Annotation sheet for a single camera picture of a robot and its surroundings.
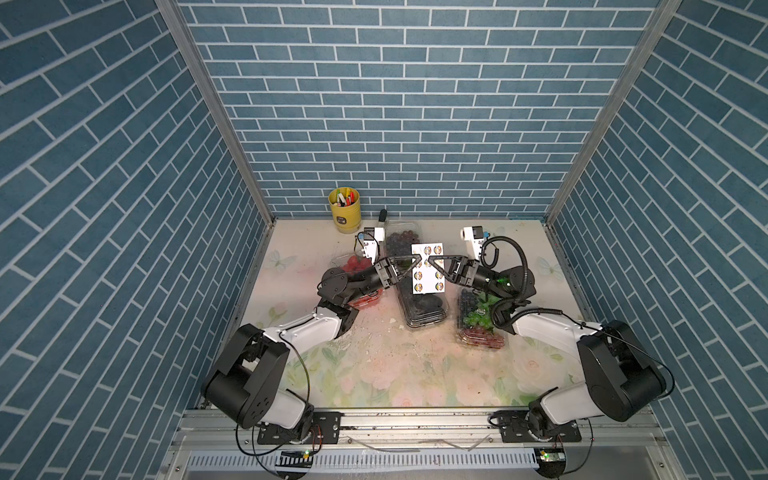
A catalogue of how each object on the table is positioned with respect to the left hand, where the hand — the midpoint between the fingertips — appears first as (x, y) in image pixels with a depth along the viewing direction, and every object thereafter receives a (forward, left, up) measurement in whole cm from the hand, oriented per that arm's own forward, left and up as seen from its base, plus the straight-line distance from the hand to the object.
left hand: (427, 269), depth 66 cm
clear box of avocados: (+5, -2, -28) cm, 29 cm away
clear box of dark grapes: (+33, +5, -25) cm, 42 cm away
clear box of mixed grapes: (-1, -17, -27) cm, 32 cm away
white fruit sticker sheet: (0, 0, -3) cm, 3 cm away
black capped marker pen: (+46, +12, -28) cm, 55 cm away
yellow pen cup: (+41, +25, -20) cm, 52 cm away
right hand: (+1, -2, -1) cm, 2 cm away
